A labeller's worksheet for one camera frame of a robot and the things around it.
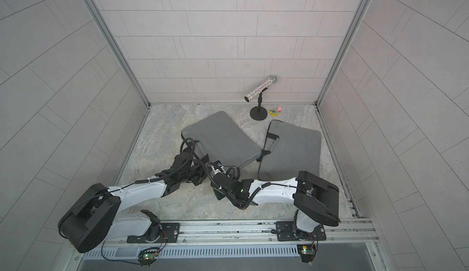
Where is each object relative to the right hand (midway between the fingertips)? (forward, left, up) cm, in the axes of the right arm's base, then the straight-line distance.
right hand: (216, 186), depth 81 cm
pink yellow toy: (+44, -34, -1) cm, 55 cm away
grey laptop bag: (+24, -3, +1) cm, 24 cm away
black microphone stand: (+44, -24, -1) cm, 50 cm away
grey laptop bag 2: (+16, -36, +1) cm, 40 cm away
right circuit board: (-26, -35, -5) cm, 44 cm away
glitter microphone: (+49, -31, +20) cm, 61 cm away
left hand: (+8, 0, +2) cm, 9 cm away
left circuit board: (-24, +24, +1) cm, 34 cm away
